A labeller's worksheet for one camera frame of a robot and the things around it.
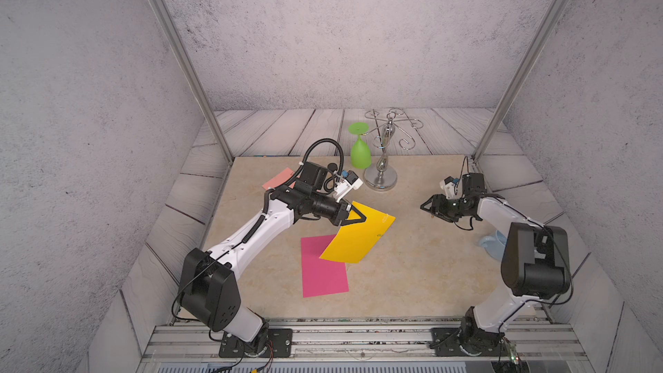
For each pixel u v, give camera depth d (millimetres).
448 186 881
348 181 681
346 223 694
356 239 725
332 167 1046
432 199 863
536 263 474
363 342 746
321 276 862
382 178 1136
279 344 727
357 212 709
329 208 667
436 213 847
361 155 1002
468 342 669
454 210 807
